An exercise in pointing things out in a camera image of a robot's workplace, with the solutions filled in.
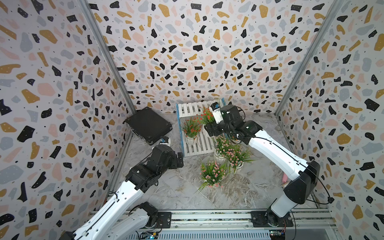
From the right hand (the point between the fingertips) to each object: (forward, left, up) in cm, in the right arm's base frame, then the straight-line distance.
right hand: (212, 123), depth 77 cm
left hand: (-15, +17, -8) cm, 24 cm away
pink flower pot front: (-20, 0, -16) cm, 26 cm away
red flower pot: (+7, +12, -13) cm, 19 cm away
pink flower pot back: (-5, -6, -12) cm, 14 cm away
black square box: (+19, +44, -25) cm, 54 cm away
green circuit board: (-46, +29, -29) cm, 61 cm away
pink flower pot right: (-10, -14, -15) cm, 23 cm away
